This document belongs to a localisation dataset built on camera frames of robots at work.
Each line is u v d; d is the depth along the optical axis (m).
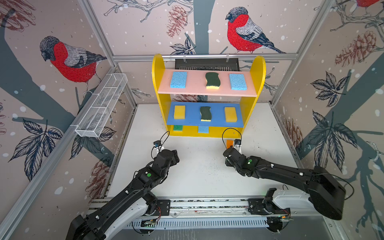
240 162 0.64
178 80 0.75
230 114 0.95
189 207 0.74
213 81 0.73
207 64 0.95
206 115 0.93
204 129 1.03
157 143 0.71
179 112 0.95
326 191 0.41
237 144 0.76
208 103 1.26
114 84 0.91
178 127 1.03
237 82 0.73
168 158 0.61
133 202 0.51
